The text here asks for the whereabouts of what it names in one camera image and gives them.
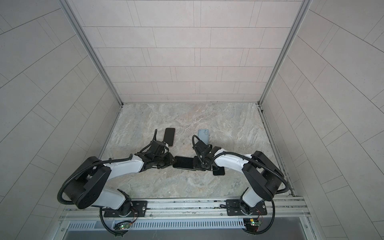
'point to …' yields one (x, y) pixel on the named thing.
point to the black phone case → (187, 169)
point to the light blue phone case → (203, 135)
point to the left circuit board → (125, 226)
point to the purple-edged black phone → (169, 136)
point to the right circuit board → (251, 222)
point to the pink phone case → (169, 136)
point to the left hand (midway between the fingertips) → (180, 160)
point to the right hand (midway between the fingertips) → (193, 169)
